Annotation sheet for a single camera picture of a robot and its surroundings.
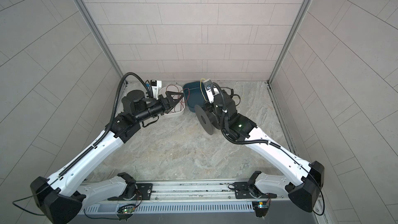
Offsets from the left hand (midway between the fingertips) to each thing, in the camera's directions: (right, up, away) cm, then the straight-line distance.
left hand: (184, 98), depth 63 cm
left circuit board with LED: (-25, -47, +1) cm, 53 cm away
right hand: (+11, +4, +5) cm, 13 cm away
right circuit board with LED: (+33, -49, +5) cm, 59 cm away
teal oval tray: (+1, +2, +43) cm, 43 cm away
